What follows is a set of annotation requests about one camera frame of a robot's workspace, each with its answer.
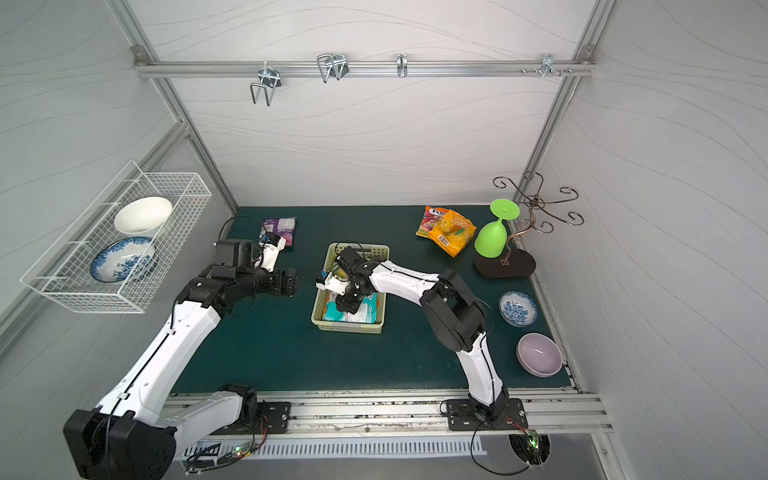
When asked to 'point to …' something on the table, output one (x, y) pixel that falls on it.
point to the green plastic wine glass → (491, 237)
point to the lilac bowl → (539, 355)
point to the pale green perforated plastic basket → (371, 251)
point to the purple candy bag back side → (283, 227)
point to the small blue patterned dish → (518, 309)
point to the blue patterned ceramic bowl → (123, 260)
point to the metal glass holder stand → (520, 262)
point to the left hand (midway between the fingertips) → (291, 273)
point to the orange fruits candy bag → (431, 217)
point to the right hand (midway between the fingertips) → (341, 302)
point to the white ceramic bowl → (143, 216)
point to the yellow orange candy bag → (453, 232)
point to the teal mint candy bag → (366, 313)
